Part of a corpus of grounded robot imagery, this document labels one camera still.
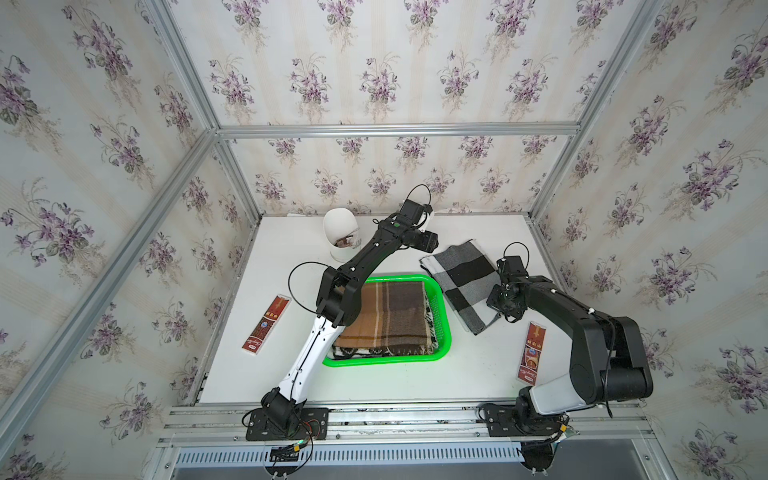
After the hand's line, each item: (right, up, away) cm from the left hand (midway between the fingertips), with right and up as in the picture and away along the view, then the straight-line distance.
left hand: (431, 242), depth 101 cm
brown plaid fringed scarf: (-14, -21, -17) cm, 30 cm away
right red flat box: (+26, -32, -17) cm, 45 cm away
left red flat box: (-52, -25, -12) cm, 59 cm away
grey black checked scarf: (+12, -14, -3) cm, 18 cm away
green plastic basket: (+1, -14, -8) cm, 17 cm away
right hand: (+20, -20, -9) cm, 30 cm away
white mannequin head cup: (-31, +4, 0) cm, 31 cm away
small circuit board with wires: (-40, -51, -29) cm, 71 cm away
